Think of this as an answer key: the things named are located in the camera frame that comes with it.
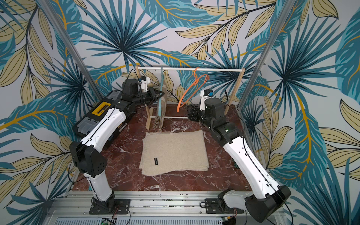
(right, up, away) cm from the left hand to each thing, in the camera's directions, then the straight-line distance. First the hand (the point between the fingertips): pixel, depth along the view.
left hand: (164, 93), depth 75 cm
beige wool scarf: (+4, -35, +17) cm, 39 cm away
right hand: (+9, -10, -9) cm, 16 cm away
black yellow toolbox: (-51, -17, +10) cm, 55 cm away
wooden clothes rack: (-16, -11, +34) cm, 39 cm away
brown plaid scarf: (-5, -15, +13) cm, 20 cm away
